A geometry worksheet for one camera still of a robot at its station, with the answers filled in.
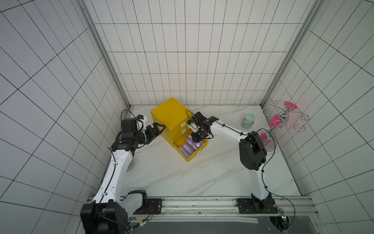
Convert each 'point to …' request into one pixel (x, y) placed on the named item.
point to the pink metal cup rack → (280, 121)
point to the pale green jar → (247, 122)
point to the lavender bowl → (130, 166)
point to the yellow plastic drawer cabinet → (171, 118)
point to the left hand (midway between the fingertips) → (160, 132)
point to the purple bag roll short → (199, 144)
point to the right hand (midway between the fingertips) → (195, 135)
